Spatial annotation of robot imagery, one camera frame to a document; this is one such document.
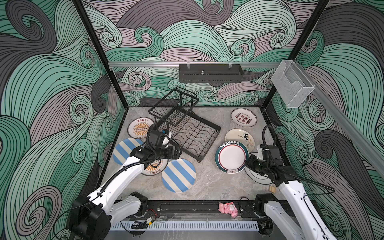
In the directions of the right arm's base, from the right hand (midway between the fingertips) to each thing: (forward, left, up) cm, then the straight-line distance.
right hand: (245, 160), depth 78 cm
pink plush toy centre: (-21, +11, -8) cm, 25 cm away
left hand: (+4, +38, +3) cm, 38 cm away
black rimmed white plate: (-5, -8, -10) cm, 14 cm away
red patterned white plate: (+41, -12, -13) cm, 44 cm away
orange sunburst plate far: (+29, +68, -11) cm, 75 cm away
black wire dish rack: (+44, +44, -9) cm, 63 cm away
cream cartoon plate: (+23, -6, -11) cm, 26 cm away
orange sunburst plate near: (-10, +45, +14) cm, 48 cm away
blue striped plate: (-5, +36, -10) cm, 38 cm away
